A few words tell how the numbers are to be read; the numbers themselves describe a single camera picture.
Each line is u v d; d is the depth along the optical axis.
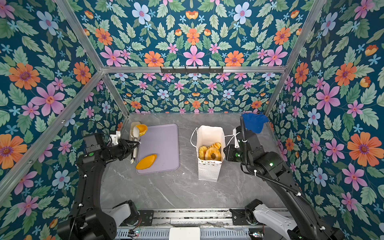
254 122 1.11
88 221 0.38
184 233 0.65
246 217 0.65
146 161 0.91
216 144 0.86
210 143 0.91
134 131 0.80
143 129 0.85
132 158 0.69
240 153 0.54
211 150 0.82
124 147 0.65
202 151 0.82
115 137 0.70
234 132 0.61
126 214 0.63
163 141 1.16
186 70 0.92
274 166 0.42
